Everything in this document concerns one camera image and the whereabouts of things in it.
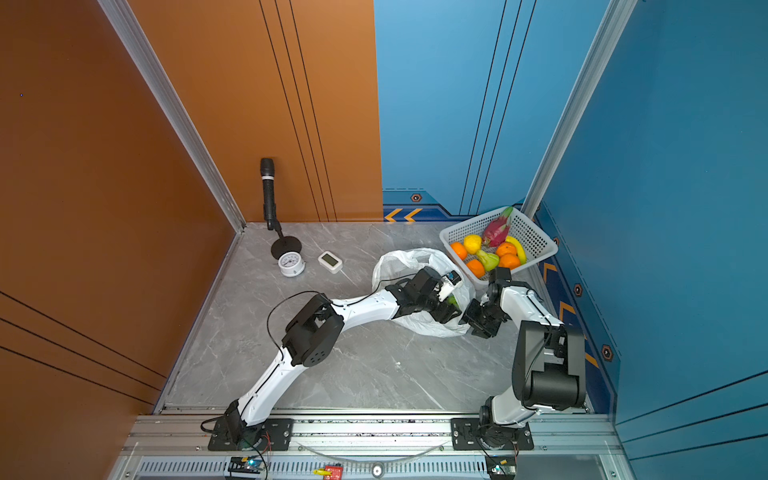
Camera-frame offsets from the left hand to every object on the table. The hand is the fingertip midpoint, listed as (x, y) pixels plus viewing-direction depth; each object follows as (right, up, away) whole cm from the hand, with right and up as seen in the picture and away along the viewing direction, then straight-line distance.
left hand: (456, 303), depth 93 cm
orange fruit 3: (+4, +17, +11) cm, 20 cm away
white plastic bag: (-19, +11, +4) cm, 22 cm away
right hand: (+1, -6, -4) cm, 7 cm away
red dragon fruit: (+16, +23, +12) cm, 31 cm away
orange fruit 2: (+21, +17, +13) cm, 30 cm away
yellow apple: (+8, +19, +12) cm, 24 cm away
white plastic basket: (+31, +18, +13) cm, 39 cm away
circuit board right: (+6, -35, -23) cm, 42 cm away
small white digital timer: (-42, +12, +12) cm, 46 cm away
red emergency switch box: (-33, -34, -26) cm, 54 cm away
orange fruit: (+20, +13, +8) cm, 25 cm away
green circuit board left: (-54, -35, -23) cm, 68 cm away
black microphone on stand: (-61, +19, +18) cm, 67 cm away
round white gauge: (-55, +12, +10) cm, 57 cm away
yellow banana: (+27, +17, +15) cm, 35 cm away
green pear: (+13, +13, +9) cm, 20 cm away
